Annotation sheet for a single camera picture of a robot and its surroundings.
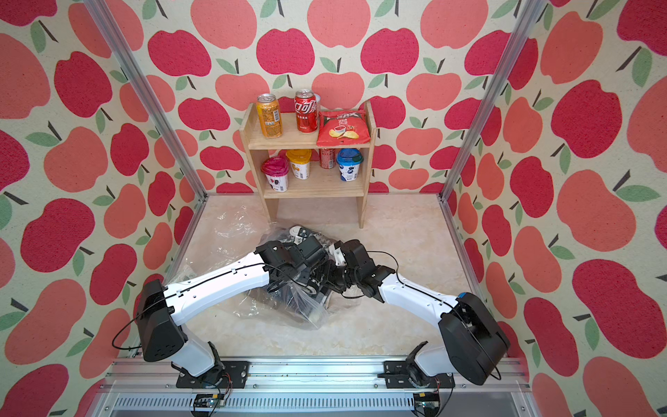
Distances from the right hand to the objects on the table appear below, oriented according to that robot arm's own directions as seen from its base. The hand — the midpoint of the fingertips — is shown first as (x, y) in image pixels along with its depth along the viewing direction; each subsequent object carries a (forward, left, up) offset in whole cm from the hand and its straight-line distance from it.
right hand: (311, 281), depth 79 cm
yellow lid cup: (+38, +9, +17) cm, 43 cm away
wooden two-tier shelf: (+38, +1, +7) cm, 38 cm away
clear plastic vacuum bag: (+24, +36, -9) cm, 44 cm away
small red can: (+45, 0, +13) cm, 47 cm away
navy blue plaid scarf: (-6, +4, +1) cm, 7 cm away
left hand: (+1, +3, +2) cm, 4 cm away
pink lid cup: (+31, +15, +18) cm, 39 cm away
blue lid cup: (+39, -8, +17) cm, 44 cm away
